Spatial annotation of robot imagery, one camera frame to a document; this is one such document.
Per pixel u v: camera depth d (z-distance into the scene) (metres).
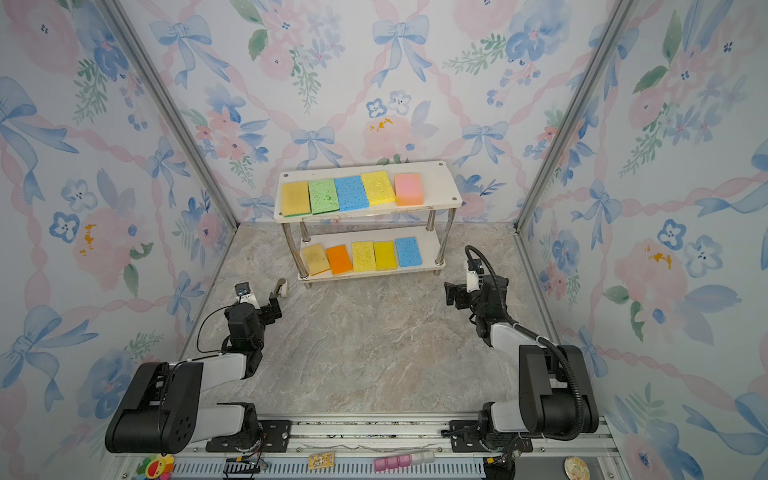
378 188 0.80
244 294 0.76
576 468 0.70
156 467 0.69
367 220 1.25
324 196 0.77
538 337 0.51
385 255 1.01
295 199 0.77
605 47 0.74
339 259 1.01
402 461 0.69
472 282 0.81
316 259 1.00
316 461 0.70
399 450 0.73
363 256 1.00
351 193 0.79
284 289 1.00
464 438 0.73
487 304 0.71
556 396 0.43
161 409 0.42
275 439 0.73
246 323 0.69
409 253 1.03
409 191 0.79
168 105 0.84
